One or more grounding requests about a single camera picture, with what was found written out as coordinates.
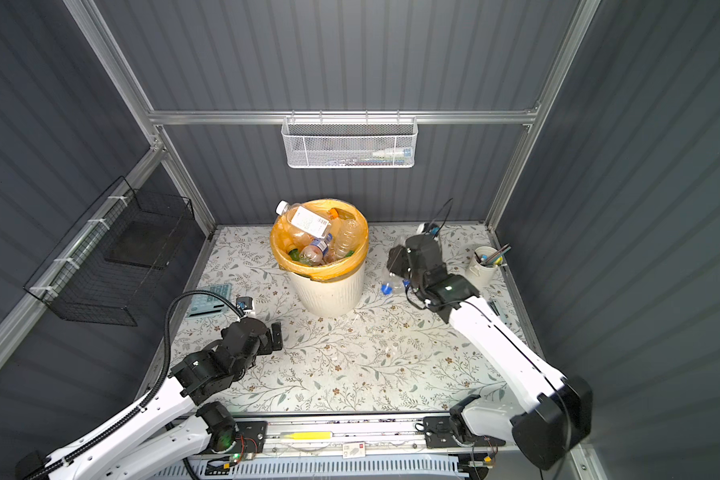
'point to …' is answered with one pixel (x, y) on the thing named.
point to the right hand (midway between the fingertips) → (397, 256)
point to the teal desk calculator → (206, 305)
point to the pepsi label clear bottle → (314, 252)
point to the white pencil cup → (485, 265)
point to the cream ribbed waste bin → (333, 297)
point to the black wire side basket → (104, 269)
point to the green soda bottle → (294, 254)
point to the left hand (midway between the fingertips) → (265, 326)
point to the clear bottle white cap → (345, 237)
